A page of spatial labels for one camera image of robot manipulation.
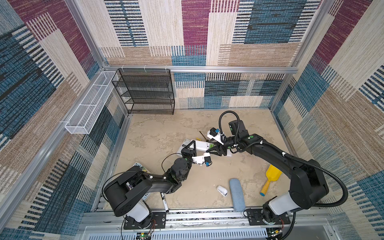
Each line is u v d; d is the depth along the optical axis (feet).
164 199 2.60
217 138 2.34
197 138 3.41
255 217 2.39
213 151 2.54
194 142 2.60
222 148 2.34
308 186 1.43
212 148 2.46
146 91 3.63
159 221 2.39
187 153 2.39
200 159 2.43
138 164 2.93
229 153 2.46
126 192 1.46
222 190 2.62
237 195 2.54
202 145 2.59
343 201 1.33
